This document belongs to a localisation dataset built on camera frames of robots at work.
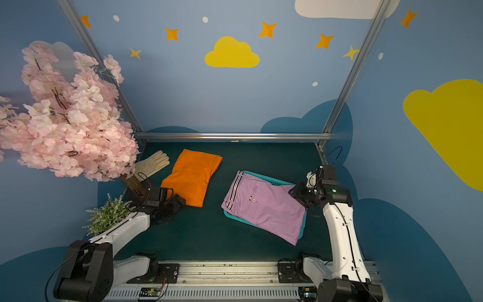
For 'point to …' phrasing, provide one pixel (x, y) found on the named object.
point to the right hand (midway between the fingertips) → (294, 191)
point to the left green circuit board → (150, 292)
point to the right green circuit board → (307, 294)
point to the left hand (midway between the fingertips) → (181, 202)
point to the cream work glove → (151, 165)
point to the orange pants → (190, 175)
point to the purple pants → (269, 204)
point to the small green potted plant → (103, 216)
